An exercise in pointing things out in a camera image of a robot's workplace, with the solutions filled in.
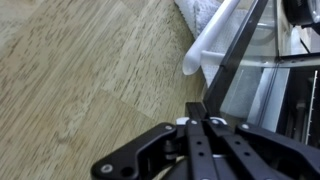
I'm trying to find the glass oven door white handle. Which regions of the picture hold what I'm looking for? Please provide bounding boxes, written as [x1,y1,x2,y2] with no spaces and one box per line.
[181,0,292,134]

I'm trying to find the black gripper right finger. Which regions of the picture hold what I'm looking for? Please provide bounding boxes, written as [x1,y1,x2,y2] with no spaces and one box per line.
[204,116,320,180]

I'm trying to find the black mini oven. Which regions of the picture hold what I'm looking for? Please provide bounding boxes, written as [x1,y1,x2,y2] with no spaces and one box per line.
[275,0,320,149]

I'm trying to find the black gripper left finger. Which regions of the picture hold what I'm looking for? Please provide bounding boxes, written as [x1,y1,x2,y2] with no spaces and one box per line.
[90,101,218,180]

